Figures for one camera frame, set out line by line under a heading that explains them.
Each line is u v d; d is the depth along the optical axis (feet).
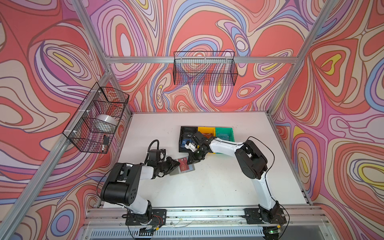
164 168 2.67
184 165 2.98
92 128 2.40
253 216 2.40
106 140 2.42
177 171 2.90
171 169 2.71
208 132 3.59
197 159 2.80
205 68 3.15
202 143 2.54
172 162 2.82
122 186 1.47
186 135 3.35
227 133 3.42
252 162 1.82
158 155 2.57
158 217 2.40
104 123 2.30
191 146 2.92
